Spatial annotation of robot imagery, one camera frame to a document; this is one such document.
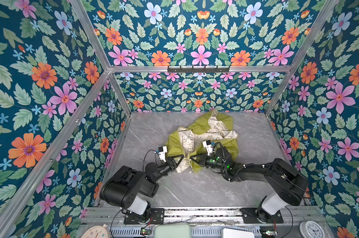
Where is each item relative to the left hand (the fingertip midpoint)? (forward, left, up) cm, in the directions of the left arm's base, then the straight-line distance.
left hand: (185, 155), depth 77 cm
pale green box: (-31, +7, -14) cm, 35 cm away
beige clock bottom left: (-29, +42, -14) cm, 53 cm away
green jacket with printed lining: (+14, -2, -7) cm, 16 cm away
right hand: (0, -3, -2) cm, 3 cm away
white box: (-34, -18, -12) cm, 40 cm away
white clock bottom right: (-35, -56, -13) cm, 67 cm away
